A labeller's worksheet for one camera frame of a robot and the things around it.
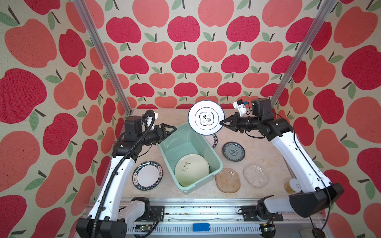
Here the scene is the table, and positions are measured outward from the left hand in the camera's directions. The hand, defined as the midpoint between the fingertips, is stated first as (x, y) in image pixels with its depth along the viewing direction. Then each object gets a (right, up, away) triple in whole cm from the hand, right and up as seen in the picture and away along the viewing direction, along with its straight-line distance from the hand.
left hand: (174, 133), depth 67 cm
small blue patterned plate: (+37, -14, +31) cm, 50 cm away
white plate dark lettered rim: (+25, -8, +34) cm, 43 cm away
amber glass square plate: (+29, -29, +18) cm, 45 cm away
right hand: (+22, +4, +1) cm, 22 cm away
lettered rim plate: (-18, -26, +19) cm, 37 cm away
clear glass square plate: (+48, -26, +21) cm, 58 cm away
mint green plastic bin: (+3, -8, +33) cm, 34 cm away
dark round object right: (+62, -42, -6) cm, 75 cm away
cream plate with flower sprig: (+7, -23, +21) cm, 32 cm away
